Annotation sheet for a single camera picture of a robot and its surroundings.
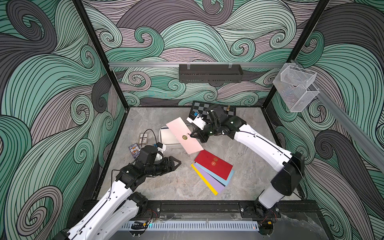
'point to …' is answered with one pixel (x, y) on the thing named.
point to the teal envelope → (222, 180)
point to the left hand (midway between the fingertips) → (177, 163)
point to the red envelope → (216, 165)
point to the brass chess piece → (228, 108)
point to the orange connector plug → (144, 224)
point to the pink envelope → (180, 130)
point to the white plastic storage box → (166, 136)
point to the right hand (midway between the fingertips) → (193, 135)
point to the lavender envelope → (216, 185)
